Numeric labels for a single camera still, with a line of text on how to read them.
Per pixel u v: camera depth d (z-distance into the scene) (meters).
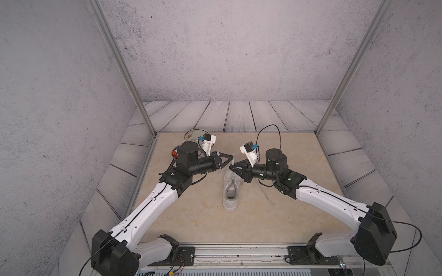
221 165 0.64
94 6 0.69
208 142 0.66
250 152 0.64
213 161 0.62
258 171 0.64
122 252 0.37
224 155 0.67
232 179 0.87
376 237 0.39
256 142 0.64
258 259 0.73
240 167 0.67
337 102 1.04
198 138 0.65
